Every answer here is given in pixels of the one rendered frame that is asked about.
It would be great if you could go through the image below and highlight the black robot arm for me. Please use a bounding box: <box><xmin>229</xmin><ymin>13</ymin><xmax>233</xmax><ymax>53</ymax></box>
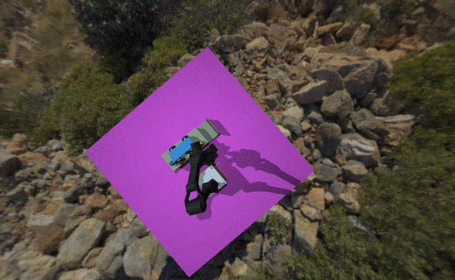
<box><xmin>184</xmin><ymin>141</ymin><xmax>219</xmax><ymax>216</ymax></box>

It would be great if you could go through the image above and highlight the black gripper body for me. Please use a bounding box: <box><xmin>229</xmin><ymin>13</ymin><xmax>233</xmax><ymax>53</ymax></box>
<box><xmin>202</xmin><ymin>144</ymin><xmax>218</xmax><ymax>159</ymax></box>

